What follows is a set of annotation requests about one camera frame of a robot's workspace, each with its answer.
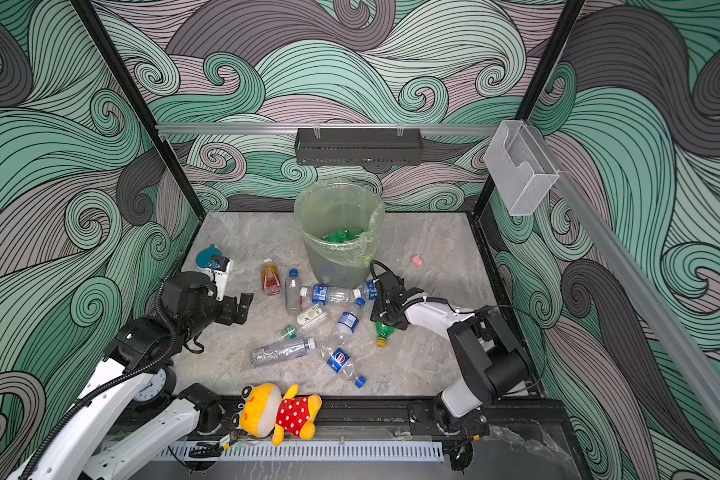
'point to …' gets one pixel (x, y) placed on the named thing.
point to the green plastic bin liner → (340, 218)
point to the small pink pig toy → (417, 260)
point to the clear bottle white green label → (305, 320)
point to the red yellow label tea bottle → (271, 277)
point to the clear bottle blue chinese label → (368, 291)
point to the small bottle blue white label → (347, 324)
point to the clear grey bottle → (265, 356)
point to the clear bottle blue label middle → (327, 294)
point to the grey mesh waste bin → (329, 268)
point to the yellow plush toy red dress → (265, 412)
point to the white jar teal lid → (205, 255)
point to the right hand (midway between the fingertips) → (382, 316)
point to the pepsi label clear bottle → (341, 363)
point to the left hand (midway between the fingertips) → (234, 288)
